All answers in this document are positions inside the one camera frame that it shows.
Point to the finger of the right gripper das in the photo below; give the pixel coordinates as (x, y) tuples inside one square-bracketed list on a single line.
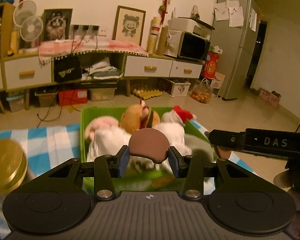
[(267, 143)]

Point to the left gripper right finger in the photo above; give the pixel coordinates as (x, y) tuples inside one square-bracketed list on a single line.
[(190, 168)]

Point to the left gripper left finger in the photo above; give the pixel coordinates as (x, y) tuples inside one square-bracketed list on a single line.
[(107, 167)]

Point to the grey plush toy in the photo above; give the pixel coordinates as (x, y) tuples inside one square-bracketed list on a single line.
[(196, 146)]

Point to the pink plush toy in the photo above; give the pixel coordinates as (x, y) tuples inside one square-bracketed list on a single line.
[(103, 122)]

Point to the red white santa plush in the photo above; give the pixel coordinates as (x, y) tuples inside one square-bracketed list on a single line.
[(172, 126)]

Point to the brown round plush disc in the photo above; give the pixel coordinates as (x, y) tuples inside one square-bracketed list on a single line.
[(149, 143)]

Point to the burger plush toy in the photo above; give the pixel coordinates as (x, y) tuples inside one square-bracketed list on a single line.
[(138, 116)]

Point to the green plastic bin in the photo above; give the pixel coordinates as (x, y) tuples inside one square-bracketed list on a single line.
[(90, 119)]

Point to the blue white checkered cloth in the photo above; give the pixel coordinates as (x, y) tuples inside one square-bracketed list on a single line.
[(48, 147)]

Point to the bag of oranges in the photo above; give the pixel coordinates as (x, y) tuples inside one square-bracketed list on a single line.
[(202, 92)]

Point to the white cutout storage box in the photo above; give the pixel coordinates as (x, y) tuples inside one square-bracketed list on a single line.
[(176, 88)]

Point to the red box under cabinet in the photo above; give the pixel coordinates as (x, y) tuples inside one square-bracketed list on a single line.
[(72, 97)]

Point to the egg carton tray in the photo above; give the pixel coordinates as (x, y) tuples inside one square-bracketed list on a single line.
[(145, 92)]

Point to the folded clothes stack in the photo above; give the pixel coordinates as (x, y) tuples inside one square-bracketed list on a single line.
[(102, 70)]

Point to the gold lid glass jar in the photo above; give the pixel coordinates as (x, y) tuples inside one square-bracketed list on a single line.
[(14, 167)]

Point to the black handbag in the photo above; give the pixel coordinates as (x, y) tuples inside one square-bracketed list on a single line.
[(67, 69)]

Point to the red gift box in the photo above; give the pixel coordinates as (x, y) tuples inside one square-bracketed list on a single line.
[(210, 66)]

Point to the pink cloth runner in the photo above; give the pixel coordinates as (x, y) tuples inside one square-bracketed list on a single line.
[(58, 49)]

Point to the grey refrigerator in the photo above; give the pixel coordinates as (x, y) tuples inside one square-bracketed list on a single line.
[(236, 27)]

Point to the wooden white drawer cabinet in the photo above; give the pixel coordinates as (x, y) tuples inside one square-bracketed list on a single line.
[(20, 70)]

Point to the stack of paper cups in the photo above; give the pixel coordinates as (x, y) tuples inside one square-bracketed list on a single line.
[(154, 34)]

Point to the white printer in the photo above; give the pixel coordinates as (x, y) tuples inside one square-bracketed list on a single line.
[(190, 25)]

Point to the framed cartoon girl picture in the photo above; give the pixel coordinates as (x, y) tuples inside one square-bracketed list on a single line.
[(129, 24)]

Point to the framed cat picture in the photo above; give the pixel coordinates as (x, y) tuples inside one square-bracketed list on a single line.
[(56, 24)]

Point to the white desk fan front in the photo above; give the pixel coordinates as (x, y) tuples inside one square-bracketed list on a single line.
[(31, 28)]

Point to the white desk fan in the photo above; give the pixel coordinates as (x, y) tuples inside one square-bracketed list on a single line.
[(31, 28), (24, 10)]

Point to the white desk fan rear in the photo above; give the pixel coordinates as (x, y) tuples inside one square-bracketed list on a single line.
[(24, 10)]

